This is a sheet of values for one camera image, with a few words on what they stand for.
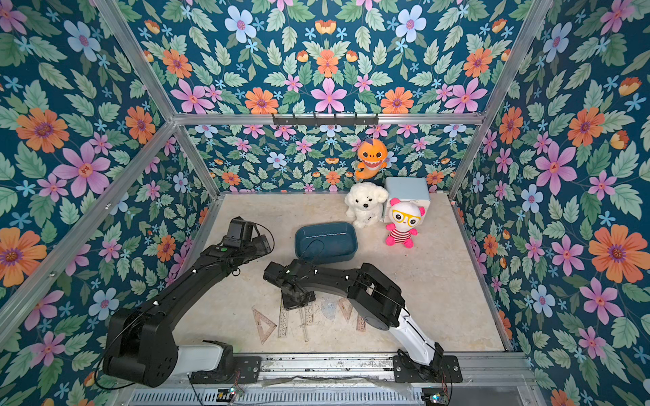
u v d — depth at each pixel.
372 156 0.97
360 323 0.83
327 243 0.77
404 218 0.93
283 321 0.83
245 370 0.74
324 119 0.93
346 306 0.86
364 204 0.94
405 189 0.98
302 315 0.84
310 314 0.84
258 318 0.84
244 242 0.68
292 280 0.62
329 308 0.86
